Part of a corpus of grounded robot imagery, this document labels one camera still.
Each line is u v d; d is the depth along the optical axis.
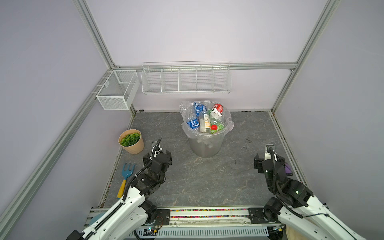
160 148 0.65
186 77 0.98
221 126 0.79
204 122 0.77
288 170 0.89
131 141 0.89
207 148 0.85
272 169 0.50
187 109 0.85
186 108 0.86
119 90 1.01
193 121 0.77
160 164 0.56
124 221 0.56
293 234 0.69
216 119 0.82
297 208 0.50
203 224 0.73
